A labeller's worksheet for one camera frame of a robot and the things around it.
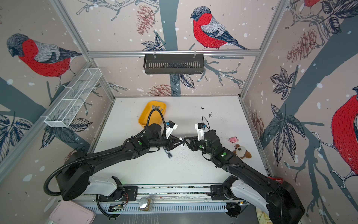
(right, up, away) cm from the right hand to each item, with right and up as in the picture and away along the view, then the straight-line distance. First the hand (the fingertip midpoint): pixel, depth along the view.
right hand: (185, 140), depth 77 cm
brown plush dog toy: (+36, -9, +7) cm, 38 cm away
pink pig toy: (+33, -3, +15) cm, 37 cm away
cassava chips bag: (+37, -33, -12) cm, 51 cm away
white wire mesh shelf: (-63, +23, 0) cm, 67 cm away
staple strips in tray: (-24, +19, +37) cm, 48 cm away
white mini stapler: (-2, -2, -1) cm, 3 cm away
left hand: (-2, -1, -3) cm, 3 cm away
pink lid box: (-58, -33, -10) cm, 67 cm away
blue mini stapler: (-11, -11, +10) cm, 18 cm away
